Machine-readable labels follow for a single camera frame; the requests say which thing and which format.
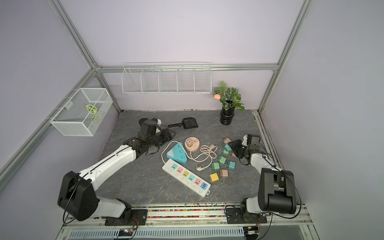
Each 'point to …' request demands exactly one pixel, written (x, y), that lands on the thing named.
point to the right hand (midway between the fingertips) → (229, 143)
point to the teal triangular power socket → (178, 154)
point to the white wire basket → (83, 114)
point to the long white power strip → (186, 178)
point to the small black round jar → (141, 120)
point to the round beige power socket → (195, 144)
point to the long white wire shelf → (191, 78)
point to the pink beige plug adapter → (227, 140)
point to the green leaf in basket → (92, 108)
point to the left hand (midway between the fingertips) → (174, 135)
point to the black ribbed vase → (227, 115)
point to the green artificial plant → (228, 97)
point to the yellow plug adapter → (214, 177)
